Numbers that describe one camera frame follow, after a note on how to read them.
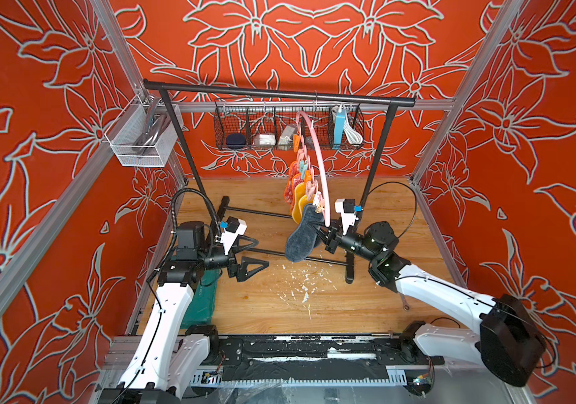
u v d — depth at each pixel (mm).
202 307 773
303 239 715
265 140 860
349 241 640
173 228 566
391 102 503
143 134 826
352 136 899
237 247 642
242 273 602
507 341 401
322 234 686
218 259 605
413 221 1046
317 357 730
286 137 898
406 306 812
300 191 703
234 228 598
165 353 415
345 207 621
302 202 673
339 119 896
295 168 765
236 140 991
